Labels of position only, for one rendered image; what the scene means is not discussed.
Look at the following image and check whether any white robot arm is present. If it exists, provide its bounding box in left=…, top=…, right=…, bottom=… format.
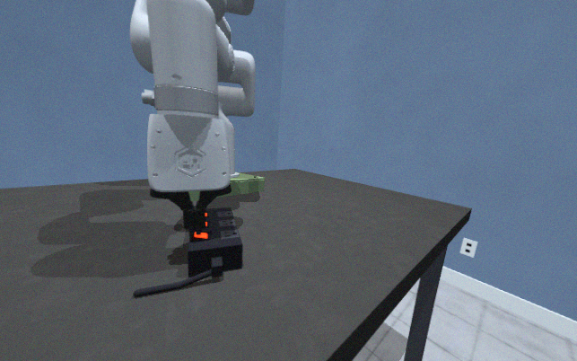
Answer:
left=130, top=0, right=256, bottom=178

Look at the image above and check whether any black power strip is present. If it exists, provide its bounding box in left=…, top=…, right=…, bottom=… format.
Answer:
left=133, top=207, right=242, bottom=297

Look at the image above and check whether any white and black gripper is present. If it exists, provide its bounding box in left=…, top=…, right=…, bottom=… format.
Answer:
left=147, top=110, right=232, bottom=236

